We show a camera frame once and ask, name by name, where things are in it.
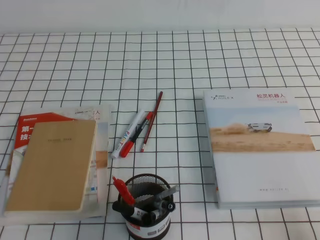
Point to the dark red pencil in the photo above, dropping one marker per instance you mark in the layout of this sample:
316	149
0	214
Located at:
151	122

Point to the red black marker pen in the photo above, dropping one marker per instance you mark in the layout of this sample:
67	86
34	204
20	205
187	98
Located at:
127	147

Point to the tan kraft notebook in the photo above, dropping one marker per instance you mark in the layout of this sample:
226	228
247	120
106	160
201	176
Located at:
54	172

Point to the white paint marker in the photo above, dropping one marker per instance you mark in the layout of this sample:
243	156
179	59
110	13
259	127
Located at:
116	153

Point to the red white booklet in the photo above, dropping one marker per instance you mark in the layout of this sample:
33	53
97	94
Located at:
26	124

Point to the clear grey pen in holder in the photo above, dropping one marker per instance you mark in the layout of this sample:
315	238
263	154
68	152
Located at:
166	193

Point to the white brochure under notebook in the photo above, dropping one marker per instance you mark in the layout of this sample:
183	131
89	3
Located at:
101	114

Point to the black mesh pen holder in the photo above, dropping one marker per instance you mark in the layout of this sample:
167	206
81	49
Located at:
146	202

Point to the white robot brochure stack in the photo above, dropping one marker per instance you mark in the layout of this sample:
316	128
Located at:
263	155

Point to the black white marker in holder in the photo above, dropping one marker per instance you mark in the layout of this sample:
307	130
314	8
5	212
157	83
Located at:
142	215

